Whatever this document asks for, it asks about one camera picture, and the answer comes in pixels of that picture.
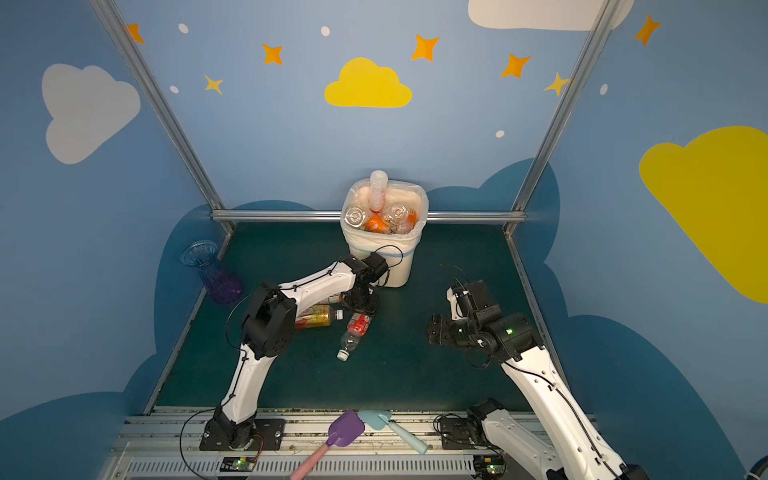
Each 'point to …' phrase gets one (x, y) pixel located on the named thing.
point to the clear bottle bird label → (354, 216)
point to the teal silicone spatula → (379, 419)
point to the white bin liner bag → (383, 215)
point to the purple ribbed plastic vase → (221, 286)
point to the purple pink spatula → (344, 431)
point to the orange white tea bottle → (376, 225)
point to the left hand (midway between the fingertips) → (371, 313)
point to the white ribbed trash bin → (400, 262)
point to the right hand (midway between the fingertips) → (440, 329)
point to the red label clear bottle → (358, 325)
